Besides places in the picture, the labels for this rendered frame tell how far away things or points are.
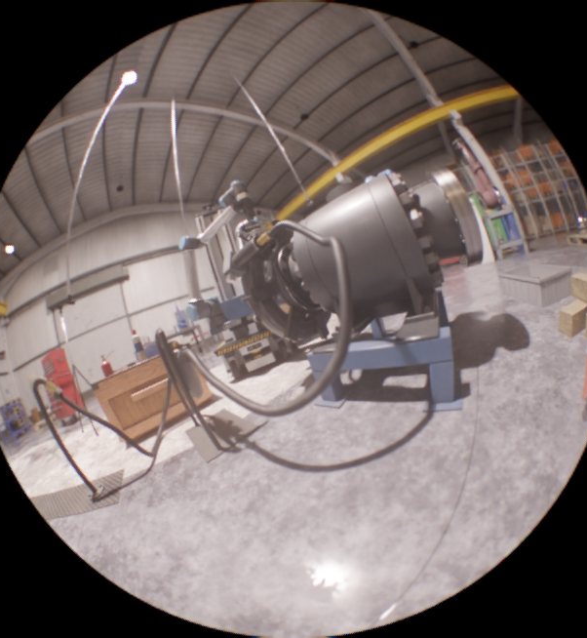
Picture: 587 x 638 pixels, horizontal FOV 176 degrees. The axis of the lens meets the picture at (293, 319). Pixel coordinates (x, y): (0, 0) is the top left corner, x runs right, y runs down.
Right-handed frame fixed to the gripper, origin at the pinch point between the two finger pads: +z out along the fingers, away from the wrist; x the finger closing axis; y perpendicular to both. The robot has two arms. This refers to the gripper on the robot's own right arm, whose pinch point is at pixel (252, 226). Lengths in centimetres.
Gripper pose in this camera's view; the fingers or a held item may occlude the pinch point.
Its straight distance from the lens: 124.9
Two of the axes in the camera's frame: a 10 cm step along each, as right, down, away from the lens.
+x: -3.5, 0.1, 9.4
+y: 8.5, -4.2, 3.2
